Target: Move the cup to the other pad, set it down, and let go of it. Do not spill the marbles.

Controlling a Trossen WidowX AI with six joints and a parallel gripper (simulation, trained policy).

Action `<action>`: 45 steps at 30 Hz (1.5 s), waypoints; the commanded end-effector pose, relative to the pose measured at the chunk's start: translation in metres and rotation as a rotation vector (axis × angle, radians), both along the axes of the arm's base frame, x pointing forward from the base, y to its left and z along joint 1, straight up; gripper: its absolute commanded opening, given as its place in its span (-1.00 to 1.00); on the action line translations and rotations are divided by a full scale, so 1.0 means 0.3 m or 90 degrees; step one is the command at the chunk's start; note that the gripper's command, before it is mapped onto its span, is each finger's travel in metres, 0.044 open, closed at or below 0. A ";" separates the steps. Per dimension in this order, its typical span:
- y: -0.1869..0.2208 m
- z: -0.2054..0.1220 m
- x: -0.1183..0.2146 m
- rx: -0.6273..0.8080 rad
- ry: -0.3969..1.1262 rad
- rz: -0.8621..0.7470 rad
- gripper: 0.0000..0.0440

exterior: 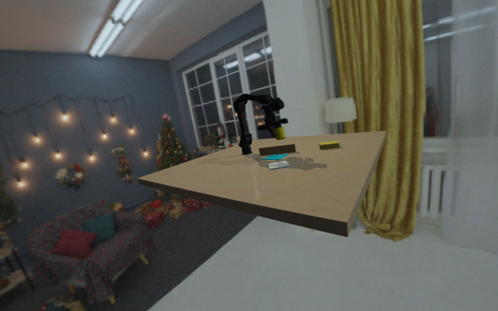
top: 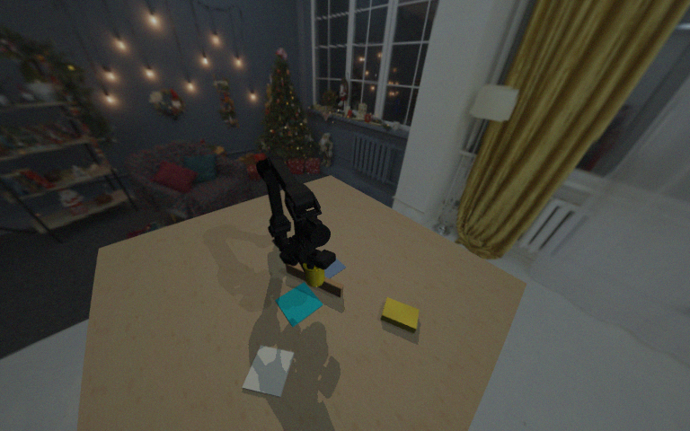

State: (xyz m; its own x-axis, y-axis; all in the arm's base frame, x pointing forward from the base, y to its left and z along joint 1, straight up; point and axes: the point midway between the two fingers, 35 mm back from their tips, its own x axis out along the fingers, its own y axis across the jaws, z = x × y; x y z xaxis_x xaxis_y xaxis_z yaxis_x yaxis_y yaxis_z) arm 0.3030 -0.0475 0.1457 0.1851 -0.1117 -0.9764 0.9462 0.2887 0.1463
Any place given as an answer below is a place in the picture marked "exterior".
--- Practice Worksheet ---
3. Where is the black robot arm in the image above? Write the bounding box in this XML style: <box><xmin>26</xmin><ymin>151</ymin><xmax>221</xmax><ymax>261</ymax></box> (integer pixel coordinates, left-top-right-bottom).
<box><xmin>233</xmin><ymin>94</ymin><xmax>285</xmax><ymax>155</ymax></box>

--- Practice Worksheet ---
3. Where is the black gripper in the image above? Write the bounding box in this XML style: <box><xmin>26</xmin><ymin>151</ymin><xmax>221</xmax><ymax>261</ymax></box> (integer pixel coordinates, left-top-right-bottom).
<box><xmin>258</xmin><ymin>112</ymin><xmax>289</xmax><ymax>138</ymax></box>

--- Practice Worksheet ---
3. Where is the yellow rectangular block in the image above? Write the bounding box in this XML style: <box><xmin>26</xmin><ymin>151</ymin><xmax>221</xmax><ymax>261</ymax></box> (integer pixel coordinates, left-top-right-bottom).
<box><xmin>319</xmin><ymin>141</ymin><xmax>339</xmax><ymax>150</ymax></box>

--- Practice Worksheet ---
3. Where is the yellow cup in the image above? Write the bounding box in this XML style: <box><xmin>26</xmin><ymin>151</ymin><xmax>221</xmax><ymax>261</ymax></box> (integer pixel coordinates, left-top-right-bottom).
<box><xmin>273</xmin><ymin>127</ymin><xmax>286</xmax><ymax>141</ymax></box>

